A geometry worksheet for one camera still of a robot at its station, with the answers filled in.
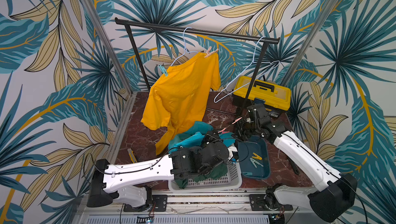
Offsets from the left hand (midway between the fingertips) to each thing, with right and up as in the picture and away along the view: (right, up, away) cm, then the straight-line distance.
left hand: (211, 129), depth 64 cm
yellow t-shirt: (-15, +15, +10) cm, 23 cm away
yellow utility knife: (-43, -18, +23) cm, 52 cm away
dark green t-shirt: (+5, -24, +16) cm, 29 cm away
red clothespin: (+5, -1, +1) cm, 5 cm away
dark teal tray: (+26, -20, +24) cm, 40 cm away
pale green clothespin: (+26, -21, +22) cm, 40 cm away
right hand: (+9, 0, +12) cm, 15 cm away
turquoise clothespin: (+21, -26, +18) cm, 38 cm away
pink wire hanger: (+6, 0, +1) cm, 6 cm away
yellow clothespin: (+28, -19, +24) cm, 41 cm away
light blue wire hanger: (-14, +45, +33) cm, 58 cm away
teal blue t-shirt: (-7, -1, -5) cm, 9 cm away
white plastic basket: (+12, -30, +16) cm, 36 cm away
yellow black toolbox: (+44, +16, +33) cm, 57 cm away
